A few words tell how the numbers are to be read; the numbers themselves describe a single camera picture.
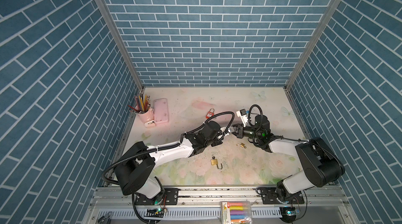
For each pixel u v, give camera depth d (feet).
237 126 2.60
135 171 1.39
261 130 2.32
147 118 3.25
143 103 3.15
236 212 2.23
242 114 2.59
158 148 1.54
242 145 2.99
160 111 3.43
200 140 2.08
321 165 1.48
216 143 2.47
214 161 2.80
